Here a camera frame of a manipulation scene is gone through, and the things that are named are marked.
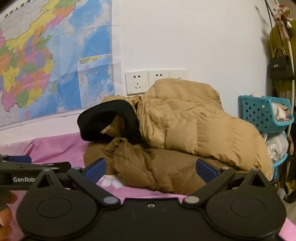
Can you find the white wall socket left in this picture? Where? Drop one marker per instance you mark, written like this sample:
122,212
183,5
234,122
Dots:
137,82

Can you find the plush toy on hanger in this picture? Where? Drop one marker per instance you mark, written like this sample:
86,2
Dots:
283,21

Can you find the white wall switch plate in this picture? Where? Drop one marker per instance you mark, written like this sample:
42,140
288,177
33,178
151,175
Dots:
178,74

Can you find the black handbag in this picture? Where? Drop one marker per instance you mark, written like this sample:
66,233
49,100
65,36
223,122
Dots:
280,67

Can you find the lower teal basket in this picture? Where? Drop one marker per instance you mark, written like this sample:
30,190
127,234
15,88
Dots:
277,167

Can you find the olive hanging garment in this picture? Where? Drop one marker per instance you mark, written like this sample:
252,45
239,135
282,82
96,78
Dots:
283,88

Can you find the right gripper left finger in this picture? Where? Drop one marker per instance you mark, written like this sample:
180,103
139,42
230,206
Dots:
86,179

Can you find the white wall socket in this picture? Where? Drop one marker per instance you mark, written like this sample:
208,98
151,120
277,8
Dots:
137,82
155,75

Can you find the white wall socket middle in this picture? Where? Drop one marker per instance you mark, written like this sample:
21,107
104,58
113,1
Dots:
155,75

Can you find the teal plastic basket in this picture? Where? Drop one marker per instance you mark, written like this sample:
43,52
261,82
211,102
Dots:
259,112

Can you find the pink floral bed sheet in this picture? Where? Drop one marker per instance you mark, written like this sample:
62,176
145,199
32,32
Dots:
71,148

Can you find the white plastic bag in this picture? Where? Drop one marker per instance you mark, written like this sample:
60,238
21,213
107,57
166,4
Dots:
277,144

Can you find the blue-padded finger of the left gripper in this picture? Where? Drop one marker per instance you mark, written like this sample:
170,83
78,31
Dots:
17,159

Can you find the tan puffer jacket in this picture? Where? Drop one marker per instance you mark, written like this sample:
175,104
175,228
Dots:
154,140

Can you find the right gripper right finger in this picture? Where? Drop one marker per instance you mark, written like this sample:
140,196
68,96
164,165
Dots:
216,180

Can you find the colourful wall map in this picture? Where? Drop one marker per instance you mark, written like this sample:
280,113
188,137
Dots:
56,57

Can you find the person's left hand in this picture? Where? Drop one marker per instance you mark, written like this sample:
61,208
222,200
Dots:
6,219

